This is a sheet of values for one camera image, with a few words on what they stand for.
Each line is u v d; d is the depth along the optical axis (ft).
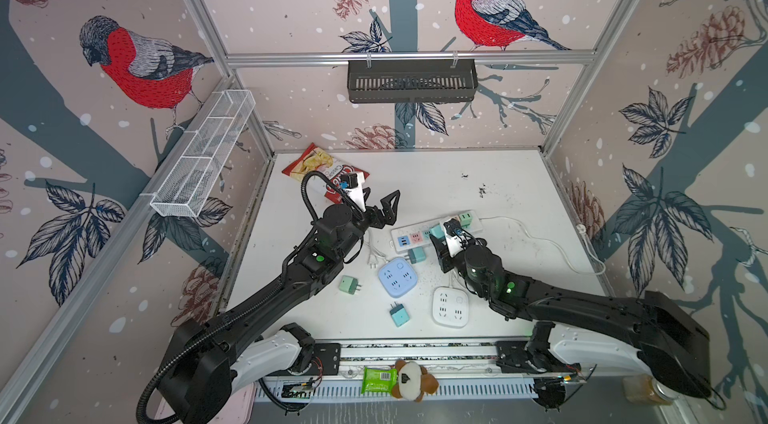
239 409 2.15
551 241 3.12
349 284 2.76
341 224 1.81
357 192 2.12
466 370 2.39
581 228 3.30
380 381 2.29
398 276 2.81
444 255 2.25
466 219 3.05
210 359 1.28
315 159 3.73
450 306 2.62
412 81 3.43
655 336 1.35
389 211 2.18
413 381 2.23
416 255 2.95
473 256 2.27
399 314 2.60
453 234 2.16
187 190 2.34
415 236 3.06
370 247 3.09
